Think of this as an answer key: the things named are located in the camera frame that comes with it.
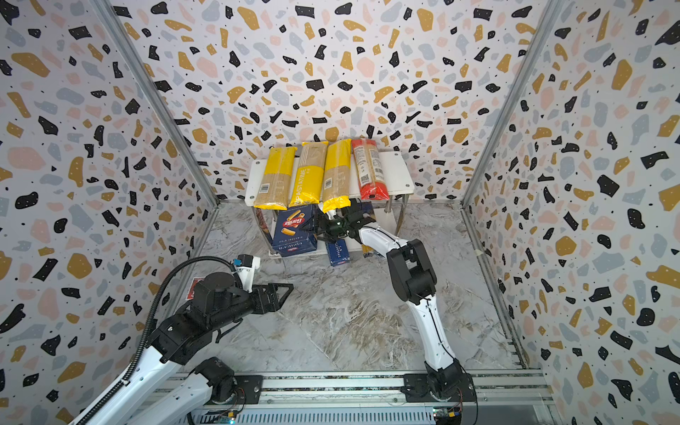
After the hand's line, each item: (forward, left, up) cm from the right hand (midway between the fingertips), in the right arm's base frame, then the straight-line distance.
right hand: (308, 233), depth 92 cm
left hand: (-25, +1, +8) cm, 26 cm away
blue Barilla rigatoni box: (-2, +6, 0) cm, 6 cm away
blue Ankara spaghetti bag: (+17, -20, -4) cm, 27 cm away
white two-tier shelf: (+5, -30, +19) cm, 36 cm away
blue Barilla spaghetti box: (-3, -10, -6) cm, 12 cm away
